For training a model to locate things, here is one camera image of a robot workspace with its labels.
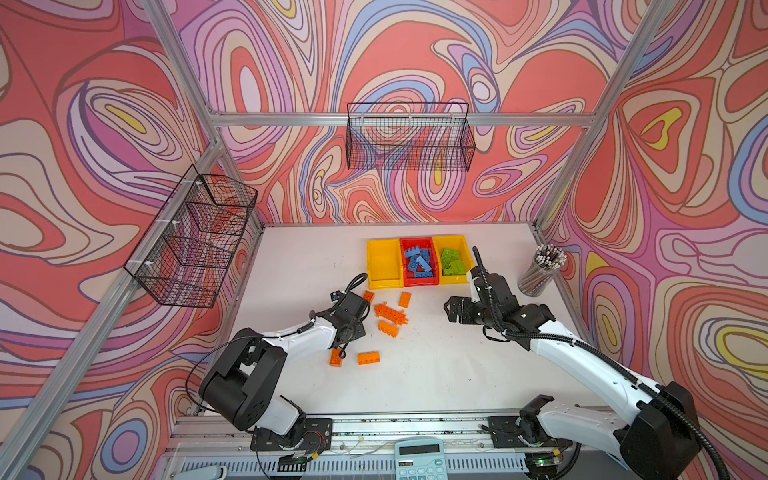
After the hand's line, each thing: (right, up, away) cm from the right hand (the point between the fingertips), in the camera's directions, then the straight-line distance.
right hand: (460, 313), depth 83 cm
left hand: (-29, -6, +10) cm, 32 cm away
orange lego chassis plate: (-20, -2, +11) cm, 23 cm away
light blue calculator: (-13, -32, -13) cm, 37 cm away
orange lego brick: (-27, +2, +15) cm, 31 cm away
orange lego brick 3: (-36, -14, +2) cm, 38 cm away
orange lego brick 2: (-20, -7, +9) cm, 23 cm away
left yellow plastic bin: (-22, +13, +22) cm, 33 cm away
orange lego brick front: (-26, -13, +2) cm, 29 cm away
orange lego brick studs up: (-15, +1, +14) cm, 21 cm away
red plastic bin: (-9, +14, +21) cm, 27 cm away
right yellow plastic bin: (+5, +21, +24) cm, 32 cm away
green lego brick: (+2, +13, +19) cm, 23 cm away
